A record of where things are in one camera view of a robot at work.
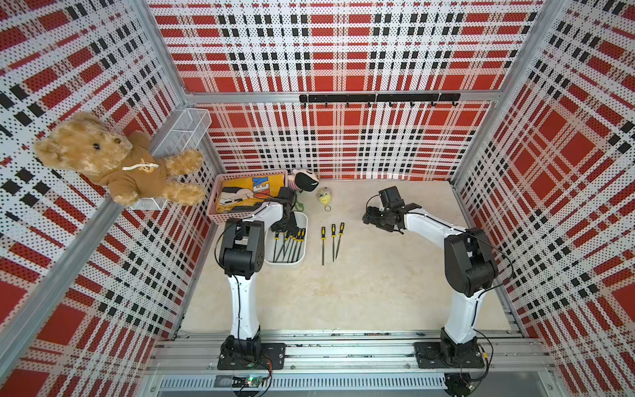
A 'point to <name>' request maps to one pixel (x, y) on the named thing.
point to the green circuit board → (251, 381)
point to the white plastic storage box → (283, 248)
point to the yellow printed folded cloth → (247, 193)
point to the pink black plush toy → (303, 179)
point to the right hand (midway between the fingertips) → (373, 218)
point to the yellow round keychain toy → (324, 198)
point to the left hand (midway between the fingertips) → (288, 225)
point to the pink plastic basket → (212, 202)
